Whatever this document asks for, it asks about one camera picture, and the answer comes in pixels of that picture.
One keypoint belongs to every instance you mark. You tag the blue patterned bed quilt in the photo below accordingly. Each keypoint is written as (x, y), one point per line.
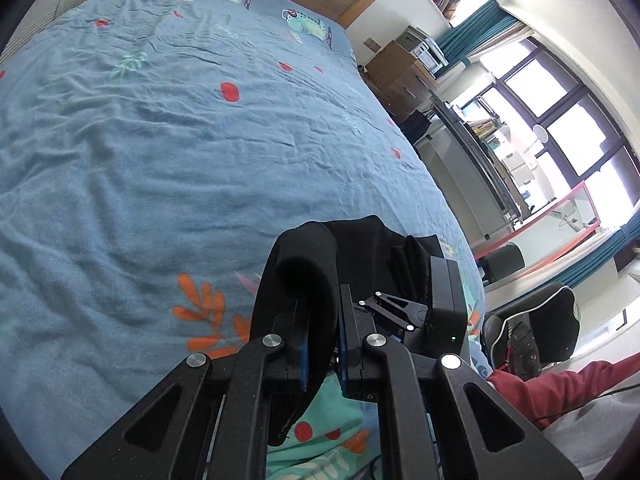
(152, 151)

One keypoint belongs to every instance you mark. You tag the black office chair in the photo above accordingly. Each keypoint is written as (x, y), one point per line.
(532, 332)

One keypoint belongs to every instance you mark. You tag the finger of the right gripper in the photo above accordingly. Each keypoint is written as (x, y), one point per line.
(395, 313)

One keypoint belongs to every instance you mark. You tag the wooden dresser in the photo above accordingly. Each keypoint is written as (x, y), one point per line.
(399, 80)

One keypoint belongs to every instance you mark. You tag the dark tote bag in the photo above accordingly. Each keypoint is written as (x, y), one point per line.
(415, 126)

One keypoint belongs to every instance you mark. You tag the black pants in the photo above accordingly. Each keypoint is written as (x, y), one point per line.
(303, 275)

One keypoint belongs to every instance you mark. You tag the teal curtain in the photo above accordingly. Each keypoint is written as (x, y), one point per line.
(485, 23)

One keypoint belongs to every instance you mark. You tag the long glass desk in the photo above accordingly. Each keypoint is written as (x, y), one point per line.
(510, 202)

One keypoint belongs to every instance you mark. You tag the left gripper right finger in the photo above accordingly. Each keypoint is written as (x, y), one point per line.
(437, 419)

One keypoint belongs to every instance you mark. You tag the red sleeved forearm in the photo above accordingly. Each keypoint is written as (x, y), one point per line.
(543, 399)

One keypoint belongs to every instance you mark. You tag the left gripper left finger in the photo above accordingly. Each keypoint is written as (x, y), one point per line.
(211, 419)

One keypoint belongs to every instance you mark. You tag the grey printer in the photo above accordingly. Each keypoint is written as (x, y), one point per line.
(424, 48)

